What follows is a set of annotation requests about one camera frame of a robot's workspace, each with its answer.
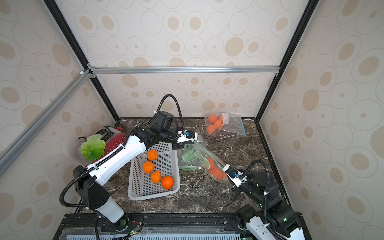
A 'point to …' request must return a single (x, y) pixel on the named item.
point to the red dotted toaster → (113, 137)
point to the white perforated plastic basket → (141, 186)
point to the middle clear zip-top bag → (217, 122)
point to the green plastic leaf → (94, 148)
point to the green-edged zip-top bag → (216, 166)
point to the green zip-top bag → (194, 156)
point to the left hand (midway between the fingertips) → (195, 138)
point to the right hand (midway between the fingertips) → (233, 167)
